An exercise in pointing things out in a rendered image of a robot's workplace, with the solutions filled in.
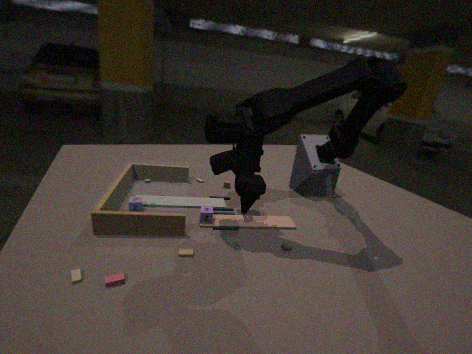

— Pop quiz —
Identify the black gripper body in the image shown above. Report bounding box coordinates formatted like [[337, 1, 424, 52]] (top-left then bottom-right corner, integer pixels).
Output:
[[235, 142, 266, 194]]

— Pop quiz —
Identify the grey flat strip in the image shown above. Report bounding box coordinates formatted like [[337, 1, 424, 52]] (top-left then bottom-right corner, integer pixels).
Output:
[[186, 197, 226, 208]]

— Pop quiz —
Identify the purple cube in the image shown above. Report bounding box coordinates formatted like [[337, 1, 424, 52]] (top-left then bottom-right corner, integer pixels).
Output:
[[200, 206, 213, 224]]

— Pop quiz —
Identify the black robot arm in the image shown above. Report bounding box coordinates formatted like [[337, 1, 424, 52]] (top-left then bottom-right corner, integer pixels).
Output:
[[205, 55, 408, 175]]

